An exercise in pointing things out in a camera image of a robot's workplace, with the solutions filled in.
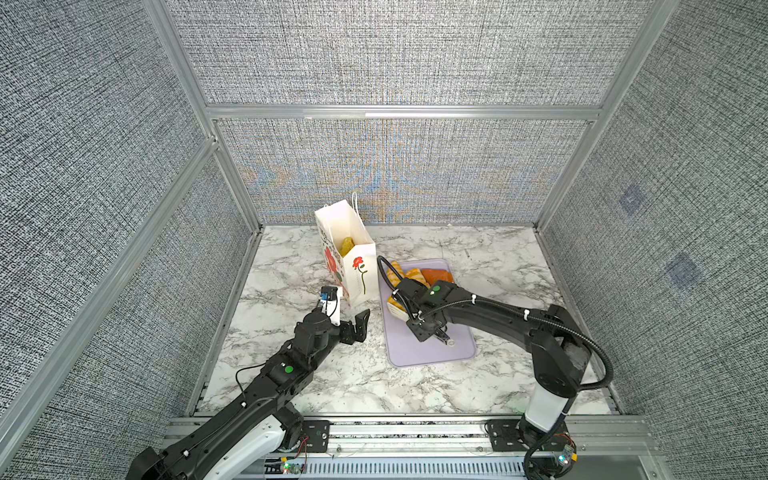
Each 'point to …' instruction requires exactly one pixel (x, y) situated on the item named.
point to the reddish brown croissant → (433, 275)
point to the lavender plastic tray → (406, 347)
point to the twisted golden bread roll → (416, 274)
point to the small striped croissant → (396, 303)
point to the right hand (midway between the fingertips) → (424, 325)
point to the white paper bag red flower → (356, 274)
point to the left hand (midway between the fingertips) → (355, 309)
